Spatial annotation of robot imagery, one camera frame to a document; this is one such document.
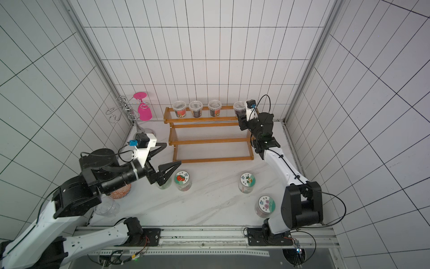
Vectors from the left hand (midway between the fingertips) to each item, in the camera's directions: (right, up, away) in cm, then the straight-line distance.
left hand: (169, 157), depth 54 cm
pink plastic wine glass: (-30, +23, +46) cm, 60 cm away
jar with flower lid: (+31, -16, +27) cm, 44 cm away
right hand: (+25, +20, +25) cm, 40 cm away
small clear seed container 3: (+15, +21, +25) cm, 36 cm away
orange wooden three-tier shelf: (+11, +5, +36) cm, 38 cm away
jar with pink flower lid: (+38, -25, +20) cm, 50 cm away
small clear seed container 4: (+27, +20, +24) cm, 41 cm away
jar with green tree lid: (-12, -20, +33) cm, 40 cm away
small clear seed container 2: (-2, +21, +25) cm, 33 cm away
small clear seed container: (+6, +21, +25) cm, 33 cm away
